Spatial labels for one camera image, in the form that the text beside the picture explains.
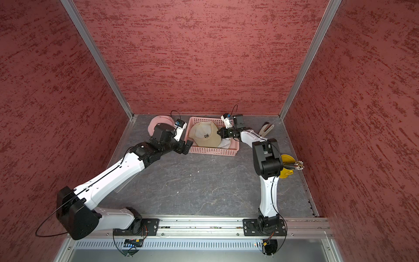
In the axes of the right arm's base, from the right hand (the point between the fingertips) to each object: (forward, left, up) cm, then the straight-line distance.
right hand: (219, 133), depth 102 cm
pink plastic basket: (-9, -9, -5) cm, 14 cm away
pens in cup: (-29, -37, +10) cm, 47 cm away
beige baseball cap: (+4, +9, -5) cm, 11 cm away
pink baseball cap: (+10, +40, +3) cm, 41 cm away
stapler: (+7, -33, -6) cm, 34 cm away
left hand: (-17, +19, +15) cm, 29 cm away
